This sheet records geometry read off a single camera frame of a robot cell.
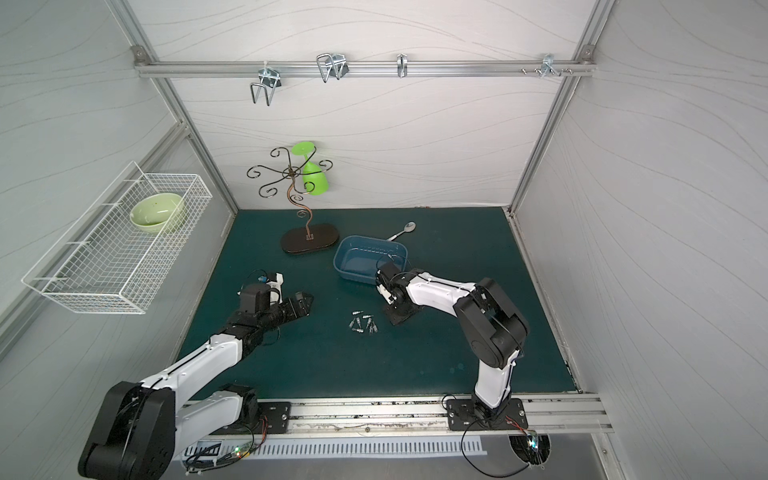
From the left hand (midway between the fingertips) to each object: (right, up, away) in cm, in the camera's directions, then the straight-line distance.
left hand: (303, 301), depth 88 cm
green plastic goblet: (0, +39, +10) cm, 40 cm away
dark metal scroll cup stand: (-8, +17, +22) cm, 29 cm away
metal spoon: (+33, +23, +27) cm, 49 cm away
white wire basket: (-37, +16, -19) cm, 45 cm away
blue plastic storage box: (+14, +11, +19) cm, 26 cm away
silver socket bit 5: (+17, -9, 0) cm, 19 cm away
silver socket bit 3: (+14, -7, +2) cm, 16 cm away
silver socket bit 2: (+19, -5, +3) cm, 20 cm away
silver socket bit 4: (+21, -8, +1) cm, 22 cm away
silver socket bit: (+16, -4, +4) cm, 17 cm away
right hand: (+28, -5, +4) cm, 29 cm away
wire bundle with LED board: (-17, -33, -19) cm, 42 cm away
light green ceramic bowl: (-32, +25, -15) cm, 44 cm away
